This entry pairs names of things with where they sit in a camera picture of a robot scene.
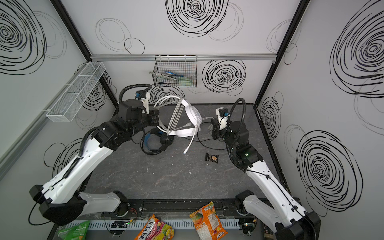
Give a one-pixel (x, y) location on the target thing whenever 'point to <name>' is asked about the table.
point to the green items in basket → (183, 80)
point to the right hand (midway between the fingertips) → (212, 118)
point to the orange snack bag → (207, 224)
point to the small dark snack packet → (211, 158)
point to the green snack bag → (78, 232)
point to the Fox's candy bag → (156, 229)
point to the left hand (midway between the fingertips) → (160, 111)
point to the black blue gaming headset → (166, 140)
